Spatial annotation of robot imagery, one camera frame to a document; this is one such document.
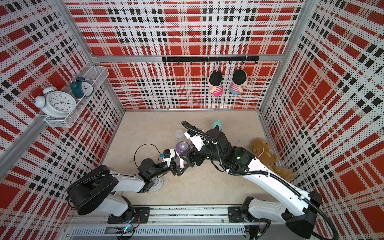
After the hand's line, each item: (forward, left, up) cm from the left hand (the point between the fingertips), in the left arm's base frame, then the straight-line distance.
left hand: (190, 156), depth 76 cm
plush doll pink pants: (+47, -14, +13) cm, 51 cm away
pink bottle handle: (-7, +3, +9) cm, 11 cm away
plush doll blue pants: (+46, -30, +15) cm, 57 cm away
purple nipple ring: (-3, +2, +13) cm, 14 cm away
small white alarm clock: (-10, +18, -13) cm, 25 cm away
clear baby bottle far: (+18, +9, -5) cm, 20 cm away
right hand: (-3, -1, +12) cm, 12 cm away
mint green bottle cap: (+23, -16, -1) cm, 28 cm away
